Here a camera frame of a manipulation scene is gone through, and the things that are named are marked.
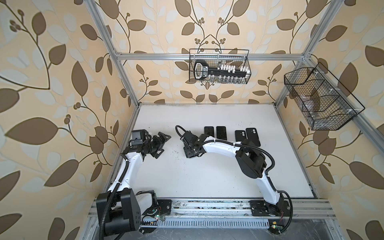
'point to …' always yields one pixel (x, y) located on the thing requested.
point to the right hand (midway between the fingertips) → (191, 152)
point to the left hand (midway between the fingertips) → (168, 141)
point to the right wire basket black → (325, 103)
